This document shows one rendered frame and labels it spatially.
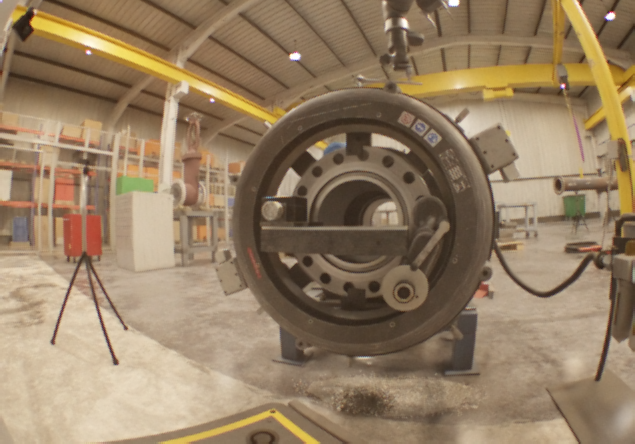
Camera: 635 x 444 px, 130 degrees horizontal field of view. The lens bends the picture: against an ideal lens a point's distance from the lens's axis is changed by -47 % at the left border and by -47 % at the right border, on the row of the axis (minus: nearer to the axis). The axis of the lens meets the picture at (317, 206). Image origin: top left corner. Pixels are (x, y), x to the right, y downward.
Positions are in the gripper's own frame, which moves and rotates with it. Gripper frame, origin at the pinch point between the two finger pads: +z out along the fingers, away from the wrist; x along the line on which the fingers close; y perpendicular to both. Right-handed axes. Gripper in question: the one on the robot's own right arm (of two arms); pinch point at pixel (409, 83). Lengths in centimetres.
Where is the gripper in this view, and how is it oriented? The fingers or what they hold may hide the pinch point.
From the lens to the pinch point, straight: 95.9
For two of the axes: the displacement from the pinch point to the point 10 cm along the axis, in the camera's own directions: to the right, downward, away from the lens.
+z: -0.3, 10.0, -0.4
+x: -1.0, -0.5, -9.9
